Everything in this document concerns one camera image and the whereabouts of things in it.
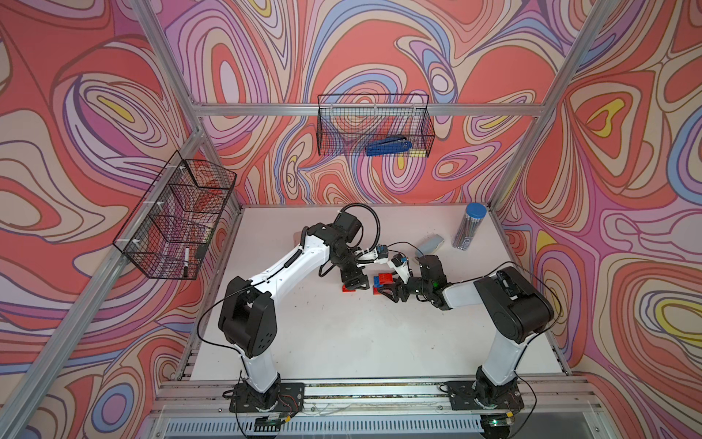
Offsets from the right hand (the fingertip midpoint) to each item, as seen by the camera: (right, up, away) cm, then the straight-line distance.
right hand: (385, 288), depth 94 cm
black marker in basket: (-56, +11, -21) cm, 61 cm away
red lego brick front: (-1, +5, -7) cm, 8 cm away
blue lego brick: (-3, +3, -6) cm, 7 cm away
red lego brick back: (-3, 0, -3) cm, 4 cm away
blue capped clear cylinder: (+30, +25, -2) cm, 39 cm away
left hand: (-7, +7, -11) cm, 15 cm away
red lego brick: (-14, -1, +1) cm, 14 cm away
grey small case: (+19, +15, +12) cm, 27 cm away
